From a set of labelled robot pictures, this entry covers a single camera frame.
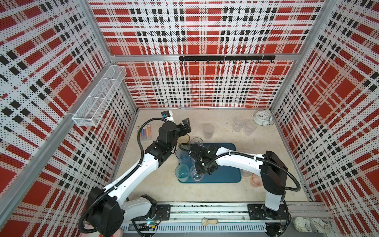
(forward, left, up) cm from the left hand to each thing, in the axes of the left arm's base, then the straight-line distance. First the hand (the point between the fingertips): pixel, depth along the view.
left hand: (184, 121), depth 78 cm
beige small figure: (-43, -11, -24) cm, 51 cm away
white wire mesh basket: (+12, +60, -5) cm, 61 cm away
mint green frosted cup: (-19, +2, -23) cm, 30 cm away
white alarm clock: (+23, -57, -25) cm, 66 cm away
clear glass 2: (+19, -38, -26) cm, 50 cm away
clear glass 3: (+15, -46, -25) cm, 54 cm away
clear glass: (-21, -5, -26) cm, 34 cm away
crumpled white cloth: (-45, -60, -23) cm, 78 cm away
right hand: (-20, -11, -20) cm, 30 cm away
